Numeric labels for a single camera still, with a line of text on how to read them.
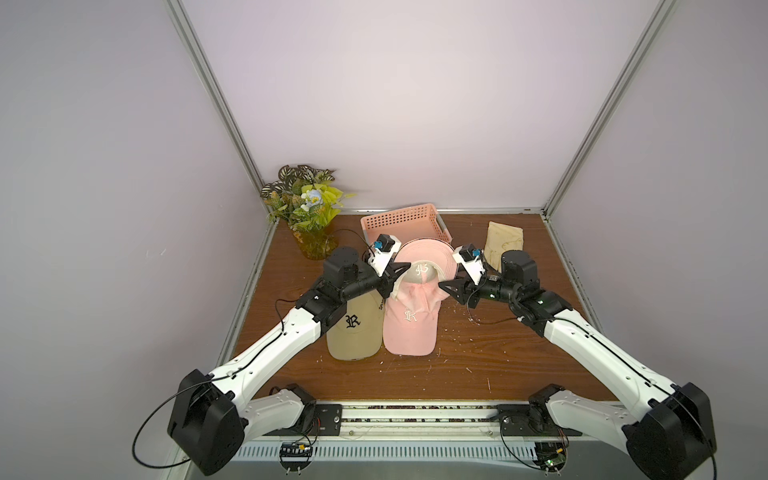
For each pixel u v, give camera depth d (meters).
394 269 0.67
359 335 0.86
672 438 0.38
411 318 0.84
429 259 0.71
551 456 0.70
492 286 0.64
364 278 0.62
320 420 0.73
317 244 1.03
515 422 0.73
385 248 0.61
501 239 1.11
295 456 0.72
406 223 1.15
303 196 0.93
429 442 0.71
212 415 0.38
